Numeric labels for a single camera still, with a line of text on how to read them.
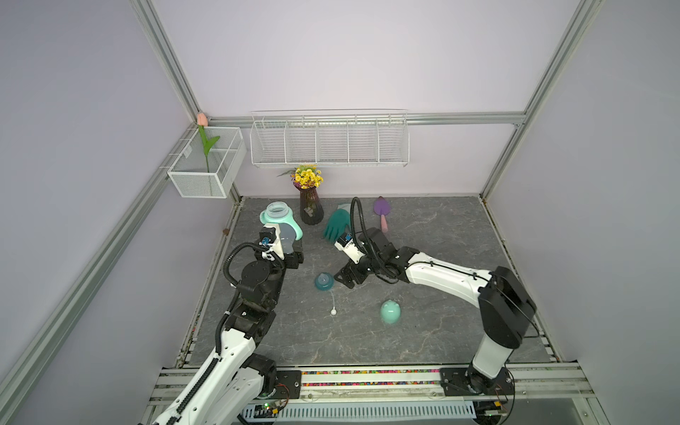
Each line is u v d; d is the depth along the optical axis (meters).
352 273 0.74
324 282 0.91
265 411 0.72
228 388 0.57
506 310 0.46
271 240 0.58
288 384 0.74
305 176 0.94
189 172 0.78
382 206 1.20
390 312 0.83
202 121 0.89
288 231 0.63
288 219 0.63
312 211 1.06
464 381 0.74
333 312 0.86
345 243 0.75
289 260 0.64
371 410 0.71
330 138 0.97
